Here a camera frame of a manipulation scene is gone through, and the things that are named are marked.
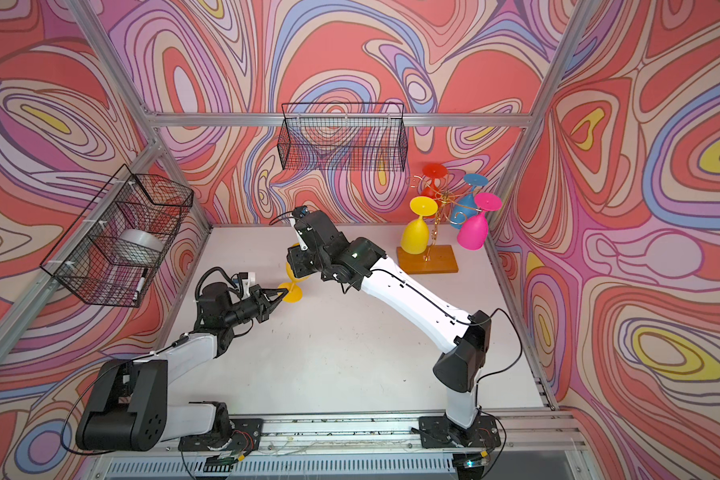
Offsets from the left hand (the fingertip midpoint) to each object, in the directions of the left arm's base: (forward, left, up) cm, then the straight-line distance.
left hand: (289, 292), depth 83 cm
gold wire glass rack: (+21, -44, +15) cm, 51 cm away
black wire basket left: (-2, +43, +19) cm, 47 cm away
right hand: (0, -5, +14) cm, 15 cm away
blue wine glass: (+25, -52, +10) cm, 59 cm away
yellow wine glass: (+1, -1, -1) cm, 2 cm away
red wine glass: (+31, -42, +18) cm, 56 cm away
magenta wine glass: (+15, -53, +8) cm, 55 cm away
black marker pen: (-4, +34, +10) cm, 36 cm away
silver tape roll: (+2, +33, +18) cm, 38 cm away
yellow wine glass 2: (+14, -36, +9) cm, 39 cm away
